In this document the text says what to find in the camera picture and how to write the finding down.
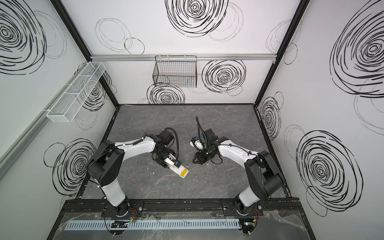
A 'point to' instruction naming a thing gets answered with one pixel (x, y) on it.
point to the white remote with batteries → (181, 171)
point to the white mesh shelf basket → (72, 98)
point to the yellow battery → (184, 172)
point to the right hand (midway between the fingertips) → (193, 160)
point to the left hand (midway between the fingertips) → (172, 159)
